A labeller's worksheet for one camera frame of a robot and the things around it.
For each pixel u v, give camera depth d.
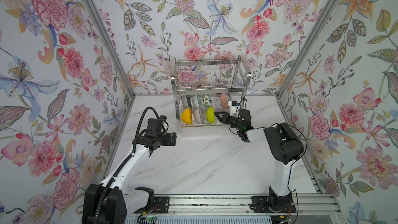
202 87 0.74
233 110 0.88
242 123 0.79
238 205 0.76
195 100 1.02
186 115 0.95
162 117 0.77
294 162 0.55
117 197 0.39
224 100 1.02
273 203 0.66
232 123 0.86
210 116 0.95
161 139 0.72
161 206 0.73
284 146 0.54
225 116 0.86
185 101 1.01
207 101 1.01
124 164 0.48
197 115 0.95
